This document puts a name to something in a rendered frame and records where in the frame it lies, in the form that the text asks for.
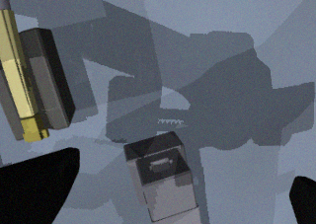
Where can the grey cylinder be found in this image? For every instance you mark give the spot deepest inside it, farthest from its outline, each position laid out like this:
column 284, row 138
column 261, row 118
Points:
column 16, row 72

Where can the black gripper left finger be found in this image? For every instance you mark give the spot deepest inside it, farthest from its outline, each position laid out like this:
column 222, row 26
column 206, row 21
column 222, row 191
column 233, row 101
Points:
column 33, row 191

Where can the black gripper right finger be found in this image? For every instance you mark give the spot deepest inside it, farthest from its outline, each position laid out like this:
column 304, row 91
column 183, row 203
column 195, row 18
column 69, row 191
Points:
column 303, row 199

